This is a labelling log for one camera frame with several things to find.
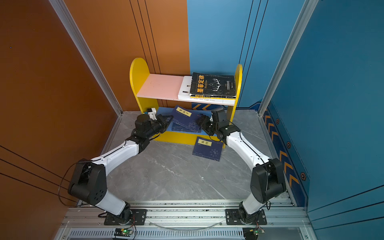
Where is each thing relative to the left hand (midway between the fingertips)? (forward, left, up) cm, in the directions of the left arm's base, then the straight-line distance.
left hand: (174, 114), depth 81 cm
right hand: (-2, -12, -5) cm, 13 cm away
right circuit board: (-50, -39, -29) cm, 70 cm away
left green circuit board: (-50, +23, -29) cm, 63 cm away
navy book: (+3, -6, -5) cm, 8 cm away
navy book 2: (0, -1, -11) cm, 11 cm away
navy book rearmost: (-5, -20, -26) cm, 33 cm away
